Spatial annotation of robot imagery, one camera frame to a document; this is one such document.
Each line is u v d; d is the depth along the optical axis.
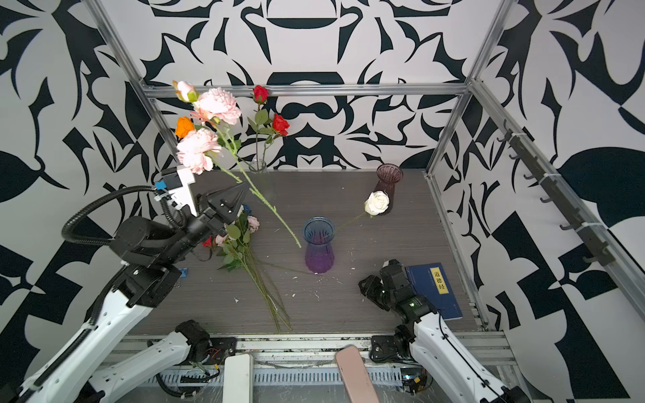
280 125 0.89
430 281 0.87
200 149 0.42
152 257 0.43
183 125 0.74
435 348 0.52
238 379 0.68
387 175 0.96
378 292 0.74
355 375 0.69
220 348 0.74
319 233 0.81
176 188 0.44
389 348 0.75
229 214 0.49
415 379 0.71
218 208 0.47
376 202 0.57
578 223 0.50
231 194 0.49
